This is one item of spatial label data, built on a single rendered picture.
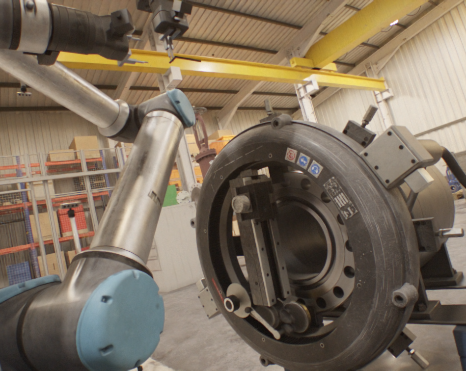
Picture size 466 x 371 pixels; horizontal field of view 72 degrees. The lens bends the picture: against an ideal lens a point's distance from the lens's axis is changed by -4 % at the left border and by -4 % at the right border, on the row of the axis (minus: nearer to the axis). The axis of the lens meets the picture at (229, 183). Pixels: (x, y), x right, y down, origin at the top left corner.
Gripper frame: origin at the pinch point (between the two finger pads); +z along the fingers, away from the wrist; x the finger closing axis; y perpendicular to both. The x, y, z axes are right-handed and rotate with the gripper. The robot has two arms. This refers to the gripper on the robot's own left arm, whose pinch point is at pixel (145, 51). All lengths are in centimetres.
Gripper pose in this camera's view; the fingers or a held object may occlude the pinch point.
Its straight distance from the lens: 76.8
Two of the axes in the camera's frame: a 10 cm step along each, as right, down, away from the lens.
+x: -2.4, -9.6, 1.1
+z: 7.3, -1.0, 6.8
